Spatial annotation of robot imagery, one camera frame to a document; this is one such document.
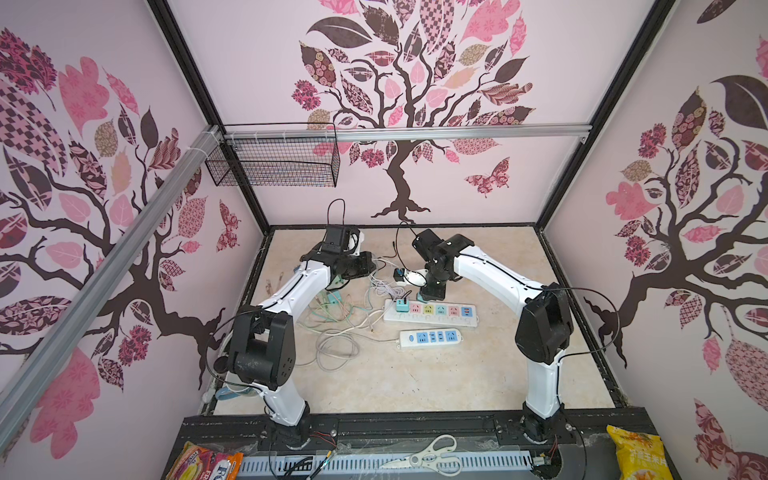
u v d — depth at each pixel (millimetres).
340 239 713
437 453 708
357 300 981
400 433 748
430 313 923
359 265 793
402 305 899
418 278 776
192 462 678
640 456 663
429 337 876
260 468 696
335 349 884
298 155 946
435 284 744
